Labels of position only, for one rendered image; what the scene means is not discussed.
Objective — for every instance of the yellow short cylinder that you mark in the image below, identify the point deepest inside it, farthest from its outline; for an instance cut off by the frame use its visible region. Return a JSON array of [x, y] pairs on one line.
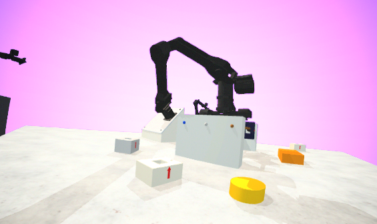
[[247, 190]]

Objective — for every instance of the orange block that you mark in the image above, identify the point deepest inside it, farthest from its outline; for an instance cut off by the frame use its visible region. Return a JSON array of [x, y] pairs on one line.
[[290, 156]]

